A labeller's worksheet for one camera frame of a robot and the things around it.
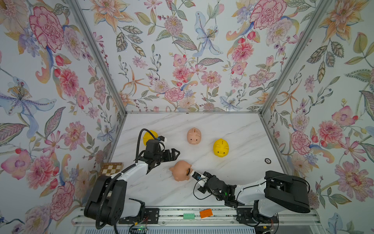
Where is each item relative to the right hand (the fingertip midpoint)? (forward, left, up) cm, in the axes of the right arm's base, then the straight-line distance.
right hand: (194, 172), depth 83 cm
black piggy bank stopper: (-1, +4, +3) cm, 5 cm away
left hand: (+11, +11, +3) cm, 15 cm away
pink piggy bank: (-1, +7, +4) cm, 8 cm away
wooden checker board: (+2, +51, -2) cm, 51 cm away
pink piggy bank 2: (+23, 0, +3) cm, 23 cm away
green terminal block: (-21, +3, -4) cm, 21 cm away
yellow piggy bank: (+15, -16, +3) cm, 22 cm away
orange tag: (-19, -6, -5) cm, 21 cm away
